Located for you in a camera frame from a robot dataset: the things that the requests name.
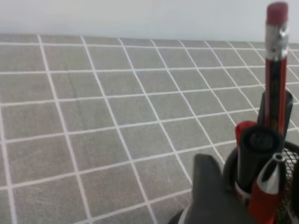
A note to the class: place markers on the red pencil with eraser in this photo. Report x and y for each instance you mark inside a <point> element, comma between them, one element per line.
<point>276,41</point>

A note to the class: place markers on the black capped marker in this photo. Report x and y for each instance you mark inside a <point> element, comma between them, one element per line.
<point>288,110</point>
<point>257,144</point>

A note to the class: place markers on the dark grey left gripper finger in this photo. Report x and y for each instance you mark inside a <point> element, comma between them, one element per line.
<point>211,204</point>

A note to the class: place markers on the black mesh pen holder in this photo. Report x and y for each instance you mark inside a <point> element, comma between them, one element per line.
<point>291,154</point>

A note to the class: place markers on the red gel pen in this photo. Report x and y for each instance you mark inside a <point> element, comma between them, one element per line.
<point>268,190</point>

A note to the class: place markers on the black capped marker middle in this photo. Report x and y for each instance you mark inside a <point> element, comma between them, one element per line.
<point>288,110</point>

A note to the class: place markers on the black capped marker left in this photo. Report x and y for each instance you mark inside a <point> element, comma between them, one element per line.
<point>257,144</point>

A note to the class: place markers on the red capped pen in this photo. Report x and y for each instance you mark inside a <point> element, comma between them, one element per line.
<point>238,130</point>

